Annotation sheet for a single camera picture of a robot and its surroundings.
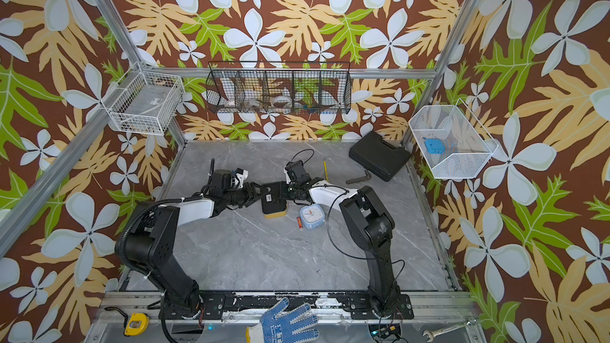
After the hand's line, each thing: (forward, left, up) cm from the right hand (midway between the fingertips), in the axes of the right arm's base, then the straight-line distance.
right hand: (276, 191), depth 96 cm
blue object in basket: (+6, -58, +20) cm, 62 cm away
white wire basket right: (+8, -64, +21) cm, 68 cm away
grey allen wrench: (+10, -37, -6) cm, 39 cm away
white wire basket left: (+19, +47, +30) cm, 59 cm away
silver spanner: (-48, -49, -5) cm, 69 cm away
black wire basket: (+33, -15, +27) cm, 45 cm away
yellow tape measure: (-45, +38, -3) cm, 59 cm away
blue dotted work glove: (-46, -5, -5) cm, 47 cm away
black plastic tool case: (+23, -47, -4) cm, 52 cm away
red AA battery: (-12, -10, -5) cm, 16 cm away
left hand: (-1, +4, +3) cm, 5 cm away
